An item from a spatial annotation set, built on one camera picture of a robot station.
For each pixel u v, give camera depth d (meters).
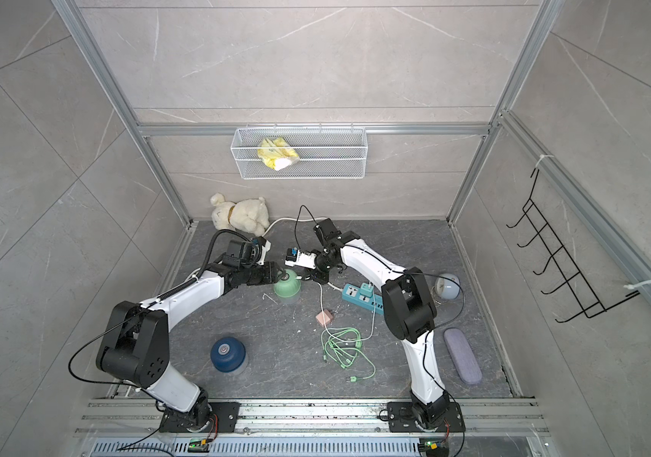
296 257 0.80
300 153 0.88
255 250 0.78
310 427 0.73
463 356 0.81
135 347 0.45
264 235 1.15
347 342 0.86
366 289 0.90
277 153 0.85
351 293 0.95
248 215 1.09
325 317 0.88
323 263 0.80
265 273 0.81
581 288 0.63
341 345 0.85
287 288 0.88
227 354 0.74
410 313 0.54
